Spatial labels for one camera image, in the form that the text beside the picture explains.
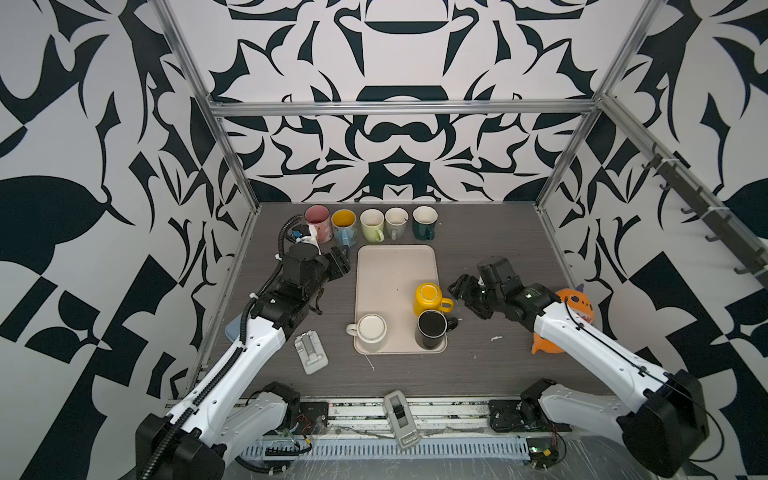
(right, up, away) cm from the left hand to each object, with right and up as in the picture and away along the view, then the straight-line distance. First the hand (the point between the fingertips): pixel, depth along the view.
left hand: (340, 245), depth 75 cm
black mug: (+23, -22, +4) cm, 33 cm away
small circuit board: (+48, -48, -4) cm, 69 cm away
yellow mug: (+23, -15, +10) cm, 29 cm away
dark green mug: (+25, +8, +29) cm, 39 cm away
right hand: (+29, -12, +5) cm, 32 cm away
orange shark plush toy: (+65, -16, +9) cm, 68 cm away
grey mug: (+15, +8, +31) cm, 36 cm away
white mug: (+7, -23, +6) cm, 25 cm away
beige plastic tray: (+11, -12, +24) cm, 29 cm away
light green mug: (+6, +7, +28) cm, 29 cm away
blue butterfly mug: (-2, +6, +25) cm, 26 cm away
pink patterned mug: (-12, +9, +31) cm, 35 cm away
